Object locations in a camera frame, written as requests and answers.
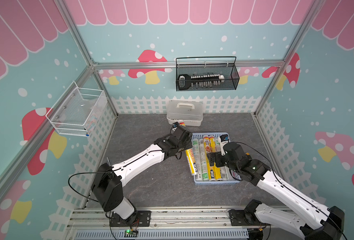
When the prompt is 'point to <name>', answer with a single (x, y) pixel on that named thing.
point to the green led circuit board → (129, 233)
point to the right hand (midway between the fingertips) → (214, 153)
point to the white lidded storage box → (190, 112)
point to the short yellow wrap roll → (182, 123)
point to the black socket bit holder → (185, 81)
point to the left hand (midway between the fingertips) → (189, 144)
